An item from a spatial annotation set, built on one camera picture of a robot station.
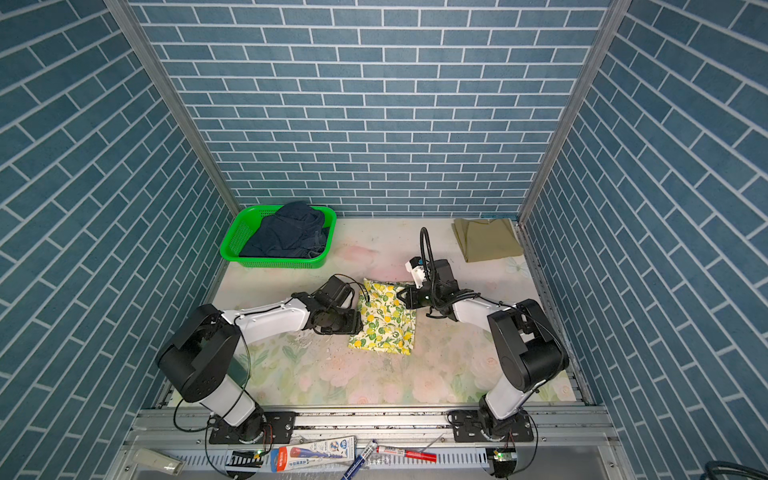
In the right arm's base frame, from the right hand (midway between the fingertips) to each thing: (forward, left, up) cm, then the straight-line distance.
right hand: (402, 295), depth 91 cm
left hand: (-10, +11, -5) cm, 16 cm away
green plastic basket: (+26, +61, 0) cm, 67 cm away
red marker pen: (-40, -8, -6) cm, 41 cm away
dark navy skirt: (+24, +41, +1) cm, 47 cm away
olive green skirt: (+31, -31, -6) cm, 44 cm away
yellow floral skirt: (-9, +3, -4) cm, 10 cm away
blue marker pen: (-41, +6, -5) cm, 42 cm away
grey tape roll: (-46, +52, -3) cm, 69 cm away
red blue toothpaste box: (-41, +18, -5) cm, 45 cm away
